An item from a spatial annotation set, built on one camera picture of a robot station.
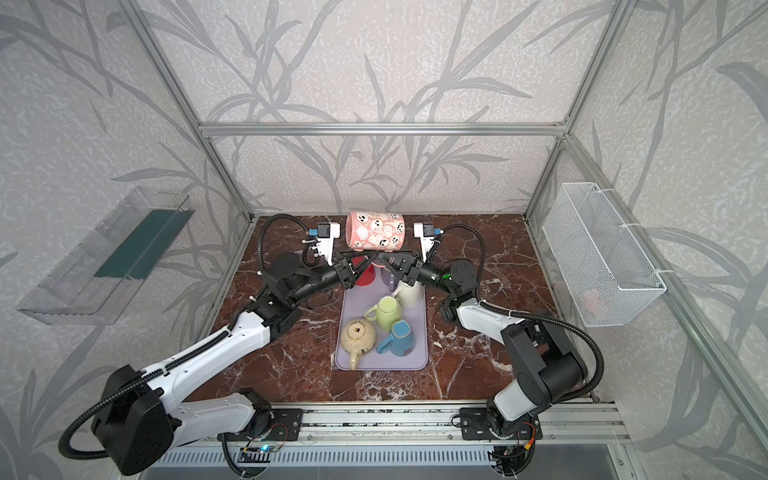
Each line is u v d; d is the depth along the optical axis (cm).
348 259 64
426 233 67
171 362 44
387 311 83
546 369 44
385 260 69
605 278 61
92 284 63
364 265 68
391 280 94
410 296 91
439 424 75
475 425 73
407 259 67
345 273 61
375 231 62
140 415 38
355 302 96
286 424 73
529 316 48
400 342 80
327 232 62
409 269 66
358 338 80
